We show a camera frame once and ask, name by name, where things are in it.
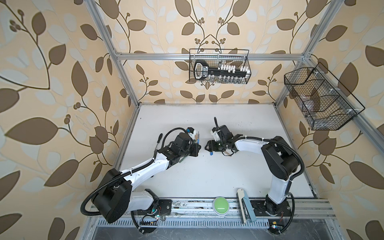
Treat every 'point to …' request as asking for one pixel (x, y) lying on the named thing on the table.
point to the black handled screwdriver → (158, 140)
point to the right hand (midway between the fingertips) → (208, 149)
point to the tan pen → (196, 137)
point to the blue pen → (211, 153)
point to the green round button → (220, 206)
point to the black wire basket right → (325, 103)
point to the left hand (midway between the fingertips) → (202, 145)
